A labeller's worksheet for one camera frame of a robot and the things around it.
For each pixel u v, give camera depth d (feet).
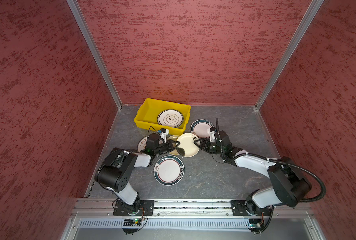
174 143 2.87
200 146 2.58
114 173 1.51
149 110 3.83
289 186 1.44
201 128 3.54
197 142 2.77
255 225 2.31
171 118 3.61
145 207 2.42
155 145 2.43
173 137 3.20
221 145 2.23
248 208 2.19
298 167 1.40
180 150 2.82
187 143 2.93
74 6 2.32
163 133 2.80
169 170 2.80
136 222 2.30
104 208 2.49
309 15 2.42
